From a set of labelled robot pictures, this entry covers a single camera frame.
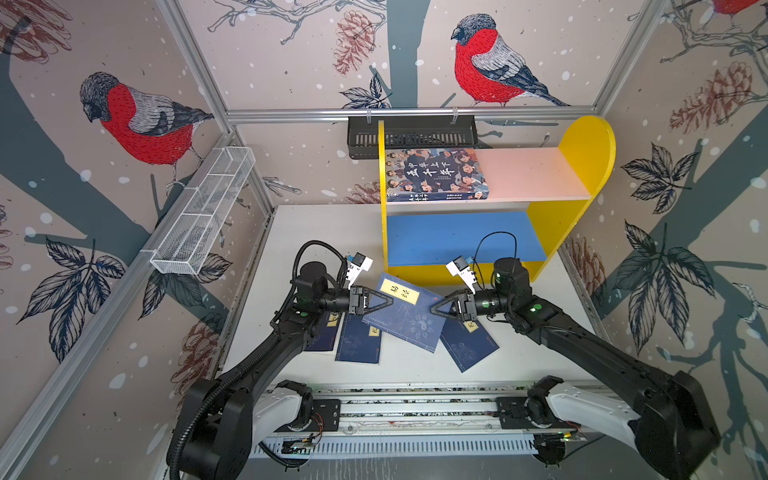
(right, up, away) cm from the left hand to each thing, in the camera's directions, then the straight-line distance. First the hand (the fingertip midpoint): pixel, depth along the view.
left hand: (387, 308), depth 68 cm
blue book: (-19, -12, +19) cm, 29 cm away
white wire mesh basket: (-50, +14, +3) cm, 52 cm away
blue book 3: (+5, -2, +1) cm, 6 cm away
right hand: (+11, -2, +1) cm, 11 cm away
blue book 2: (-9, -14, +18) cm, 25 cm away
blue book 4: (+23, -14, +17) cm, 32 cm away
